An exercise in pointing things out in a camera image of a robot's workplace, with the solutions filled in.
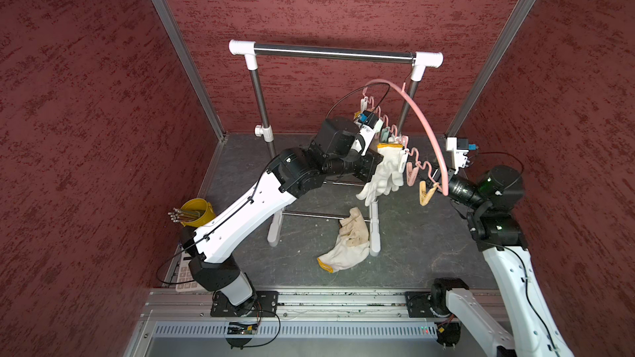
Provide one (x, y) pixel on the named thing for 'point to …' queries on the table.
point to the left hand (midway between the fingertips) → (377, 163)
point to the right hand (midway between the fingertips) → (404, 171)
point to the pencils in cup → (180, 216)
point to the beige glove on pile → (354, 229)
